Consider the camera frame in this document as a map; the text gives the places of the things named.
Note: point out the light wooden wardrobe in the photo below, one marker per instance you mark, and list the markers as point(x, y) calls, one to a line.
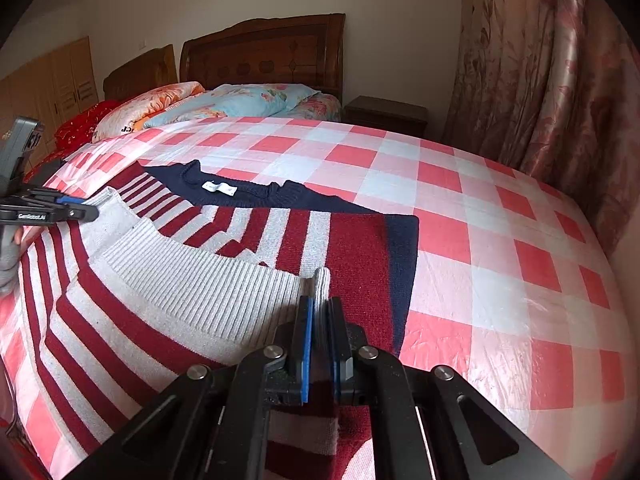
point(50, 90)

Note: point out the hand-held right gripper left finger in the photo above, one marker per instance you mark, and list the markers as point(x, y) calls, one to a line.
point(306, 345)

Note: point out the large carved wooden headboard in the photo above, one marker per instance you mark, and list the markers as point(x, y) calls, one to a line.
point(265, 55)

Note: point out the person's left forearm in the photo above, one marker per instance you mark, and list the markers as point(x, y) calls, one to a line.
point(9, 277)

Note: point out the red patterned blanket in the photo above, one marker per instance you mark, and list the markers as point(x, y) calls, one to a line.
point(82, 120)

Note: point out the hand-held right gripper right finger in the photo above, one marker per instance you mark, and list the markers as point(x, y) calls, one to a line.
point(334, 355)

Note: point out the red grey striped knit sweater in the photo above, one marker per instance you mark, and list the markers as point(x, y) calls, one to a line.
point(200, 270)

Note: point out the pink white checked bed cover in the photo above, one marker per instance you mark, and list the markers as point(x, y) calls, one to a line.
point(475, 240)

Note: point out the small wooden headboard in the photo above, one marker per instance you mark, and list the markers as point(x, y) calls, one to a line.
point(140, 72)

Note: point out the light blue floral pillow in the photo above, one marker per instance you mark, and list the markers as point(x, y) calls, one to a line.
point(240, 102)

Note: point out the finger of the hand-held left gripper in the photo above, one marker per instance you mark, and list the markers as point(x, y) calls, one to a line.
point(70, 202)
point(82, 213)

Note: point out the dark wooden nightstand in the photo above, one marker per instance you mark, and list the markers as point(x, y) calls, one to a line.
point(387, 115)

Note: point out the orange floral pillow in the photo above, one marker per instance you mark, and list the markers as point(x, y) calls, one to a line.
point(145, 107)

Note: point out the pink floral curtain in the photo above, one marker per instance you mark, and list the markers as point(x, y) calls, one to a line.
point(540, 85)

